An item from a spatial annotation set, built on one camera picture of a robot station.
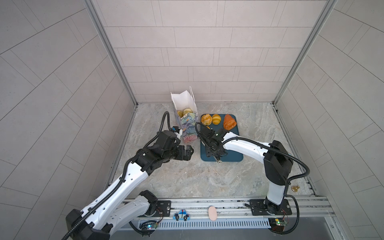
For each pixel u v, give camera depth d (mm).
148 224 643
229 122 996
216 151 599
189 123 840
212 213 685
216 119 1022
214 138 608
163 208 707
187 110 941
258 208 710
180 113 932
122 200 424
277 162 462
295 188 754
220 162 735
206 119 1018
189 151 633
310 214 694
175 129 641
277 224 679
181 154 618
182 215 680
